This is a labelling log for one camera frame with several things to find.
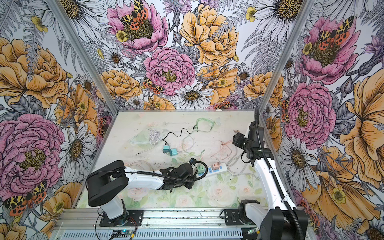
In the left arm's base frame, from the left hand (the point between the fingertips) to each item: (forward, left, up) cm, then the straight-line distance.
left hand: (192, 181), depth 87 cm
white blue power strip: (+7, -18, +3) cm, 19 cm away
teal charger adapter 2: (+18, +12, +2) cm, 22 cm away
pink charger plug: (+6, -13, +7) cm, 16 cm away
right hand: (+14, -24, +19) cm, 34 cm away
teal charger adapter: (+20, +17, +3) cm, 26 cm away
